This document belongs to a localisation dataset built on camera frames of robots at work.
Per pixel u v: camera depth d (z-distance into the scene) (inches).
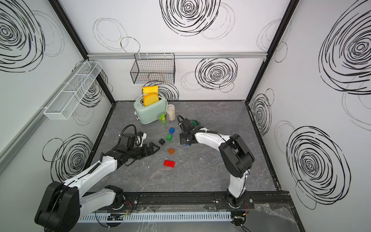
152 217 37.9
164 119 40.3
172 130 39.6
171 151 35.9
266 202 28.9
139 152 28.6
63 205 15.3
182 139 32.6
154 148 30.3
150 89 39.0
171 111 40.2
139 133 30.9
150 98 37.1
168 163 33.4
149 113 38.1
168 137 37.2
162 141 37.6
